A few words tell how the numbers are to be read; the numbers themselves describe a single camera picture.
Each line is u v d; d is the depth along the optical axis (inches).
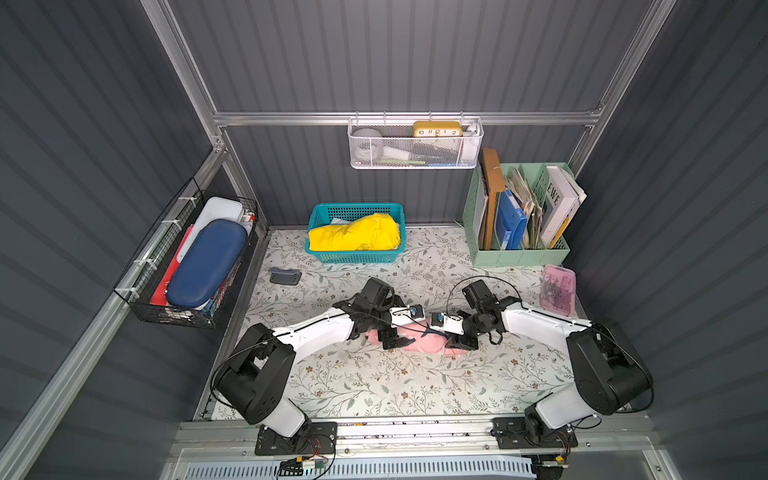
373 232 40.1
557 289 40.0
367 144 32.6
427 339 34.1
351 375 33.2
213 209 30.6
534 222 38.0
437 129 34.2
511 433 28.8
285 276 41.3
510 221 38.9
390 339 30.4
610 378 17.5
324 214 45.7
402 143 35.9
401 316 29.0
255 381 17.3
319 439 28.8
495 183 35.3
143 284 24.3
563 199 36.8
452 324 30.9
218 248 27.3
